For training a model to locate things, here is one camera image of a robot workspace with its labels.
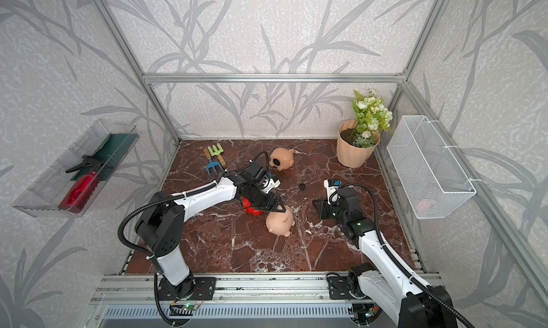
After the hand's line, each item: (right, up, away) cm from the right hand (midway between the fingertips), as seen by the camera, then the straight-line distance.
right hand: (314, 200), depth 83 cm
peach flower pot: (+18, +18, +16) cm, 30 cm away
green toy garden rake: (-49, +20, +32) cm, 62 cm away
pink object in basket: (+36, +1, -12) cm, 38 cm away
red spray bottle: (-68, +7, -25) cm, 73 cm away
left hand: (-14, -4, 0) cm, 15 cm away
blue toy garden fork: (-48, +13, +25) cm, 56 cm away
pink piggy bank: (-13, -8, -3) cm, 16 cm away
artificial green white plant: (+25, +34, +6) cm, 42 cm away
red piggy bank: (-25, 0, -9) cm, 26 cm away
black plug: (-4, +3, +19) cm, 19 cm away
